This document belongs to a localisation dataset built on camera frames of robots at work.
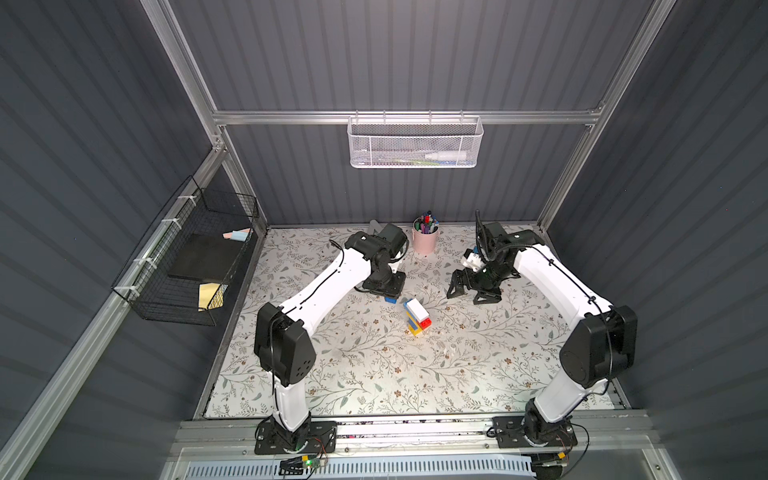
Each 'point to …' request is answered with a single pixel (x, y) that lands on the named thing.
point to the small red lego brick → (425, 323)
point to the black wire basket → (144, 283)
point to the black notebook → (206, 256)
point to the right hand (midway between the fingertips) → (461, 299)
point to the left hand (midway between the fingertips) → (398, 297)
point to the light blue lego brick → (410, 316)
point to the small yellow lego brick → (416, 332)
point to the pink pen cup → (424, 243)
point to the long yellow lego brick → (411, 326)
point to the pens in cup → (427, 223)
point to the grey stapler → (375, 226)
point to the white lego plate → (417, 309)
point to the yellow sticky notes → (211, 295)
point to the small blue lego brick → (390, 300)
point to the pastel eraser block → (240, 235)
